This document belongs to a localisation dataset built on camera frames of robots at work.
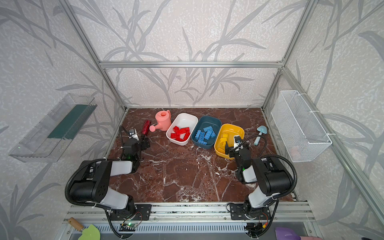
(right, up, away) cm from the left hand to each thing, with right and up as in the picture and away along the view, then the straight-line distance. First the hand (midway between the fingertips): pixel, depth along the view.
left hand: (140, 132), depth 93 cm
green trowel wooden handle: (-13, -44, -25) cm, 53 cm away
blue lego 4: (+39, -3, +9) cm, 40 cm away
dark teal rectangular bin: (+40, +6, +15) cm, 44 cm away
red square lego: (+21, +1, +9) cm, 23 cm away
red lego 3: (+20, -3, +9) cm, 23 cm away
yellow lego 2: (+53, -5, +6) cm, 54 cm away
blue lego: (+42, +1, +13) cm, 44 cm away
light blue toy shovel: (+82, +1, +12) cm, 82 cm away
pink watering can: (+13, +9, +8) cm, 18 cm away
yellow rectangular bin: (+56, -1, +9) cm, 56 cm away
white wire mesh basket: (+81, +1, -32) cm, 88 cm away
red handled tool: (-1, +3, +12) cm, 12 cm away
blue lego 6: (+40, -7, +5) cm, 40 cm away
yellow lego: (+55, -3, +8) cm, 56 cm away
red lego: (+27, +1, +9) cm, 29 cm away
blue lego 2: (+47, -2, +9) cm, 48 cm away
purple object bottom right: (+77, -43, -27) cm, 92 cm away
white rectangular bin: (+25, +7, +16) cm, 31 cm away
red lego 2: (+29, -3, +8) cm, 30 cm away
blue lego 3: (+43, -2, +8) cm, 44 cm away
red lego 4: (+24, -5, +5) cm, 25 cm away
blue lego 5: (+36, -2, +8) cm, 37 cm away
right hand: (+60, -3, -1) cm, 60 cm away
